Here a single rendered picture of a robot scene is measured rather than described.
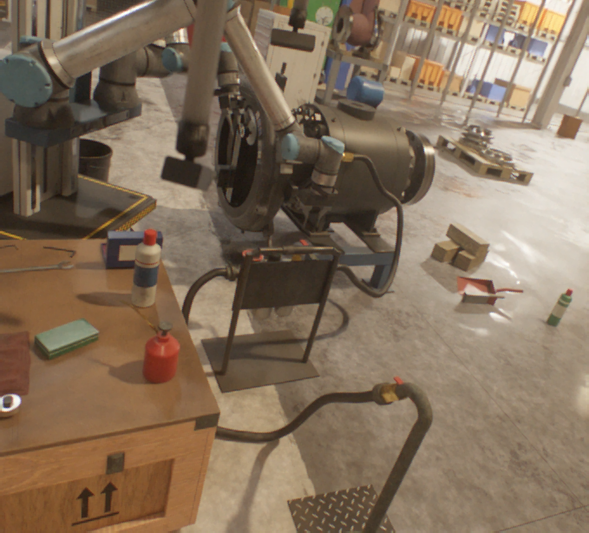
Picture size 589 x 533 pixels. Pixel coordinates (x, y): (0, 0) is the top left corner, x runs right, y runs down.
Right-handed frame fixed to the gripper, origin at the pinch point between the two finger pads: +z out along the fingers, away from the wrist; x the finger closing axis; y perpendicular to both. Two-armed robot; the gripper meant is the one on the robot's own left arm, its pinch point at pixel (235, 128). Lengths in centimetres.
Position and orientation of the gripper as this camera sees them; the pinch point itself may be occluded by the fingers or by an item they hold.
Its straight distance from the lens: 202.4
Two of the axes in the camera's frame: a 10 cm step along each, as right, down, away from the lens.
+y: 9.5, -0.5, -3.1
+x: 3.0, -2.3, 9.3
